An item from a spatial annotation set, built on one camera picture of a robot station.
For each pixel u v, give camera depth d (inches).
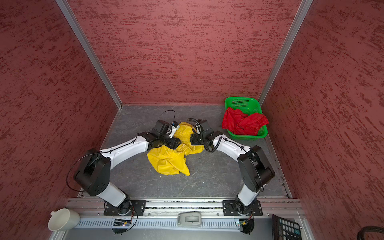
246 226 27.9
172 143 31.2
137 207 29.3
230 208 29.1
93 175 17.6
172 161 33.8
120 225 28.5
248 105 46.1
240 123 40.3
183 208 29.8
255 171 19.2
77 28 30.6
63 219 26.2
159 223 27.9
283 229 26.6
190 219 27.4
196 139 31.6
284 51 34.5
